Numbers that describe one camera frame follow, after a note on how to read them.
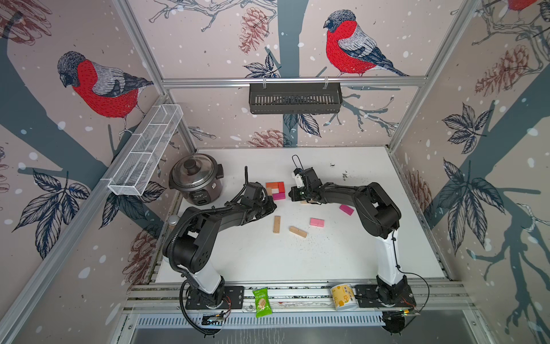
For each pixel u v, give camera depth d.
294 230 0.89
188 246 0.47
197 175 0.88
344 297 0.68
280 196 1.03
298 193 0.90
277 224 0.92
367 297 0.73
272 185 1.05
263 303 0.71
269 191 1.04
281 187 1.04
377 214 0.56
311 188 0.82
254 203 0.75
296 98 1.04
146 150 0.79
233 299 0.73
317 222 0.90
